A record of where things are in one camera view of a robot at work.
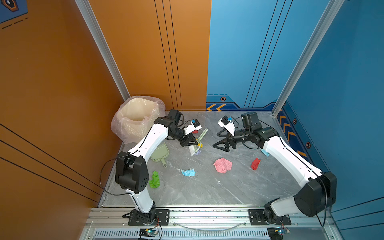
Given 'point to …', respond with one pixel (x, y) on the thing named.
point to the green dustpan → (160, 153)
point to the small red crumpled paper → (195, 131)
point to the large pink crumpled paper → (222, 165)
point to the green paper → (155, 183)
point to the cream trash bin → (136, 117)
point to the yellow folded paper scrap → (201, 144)
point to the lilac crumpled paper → (198, 152)
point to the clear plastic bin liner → (135, 116)
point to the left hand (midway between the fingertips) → (195, 140)
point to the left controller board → (147, 232)
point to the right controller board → (277, 233)
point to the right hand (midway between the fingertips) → (215, 139)
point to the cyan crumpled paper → (189, 172)
